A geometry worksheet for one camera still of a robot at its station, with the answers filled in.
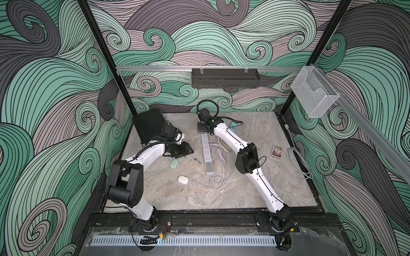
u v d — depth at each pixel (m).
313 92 0.80
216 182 0.86
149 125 1.22
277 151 0.98
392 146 0.54
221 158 0.95
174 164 0.92
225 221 0.75
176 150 0.76
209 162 0.92
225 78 0.96
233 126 0.79
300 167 0.94
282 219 0.63
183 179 0.86
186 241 0.70
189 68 0.94
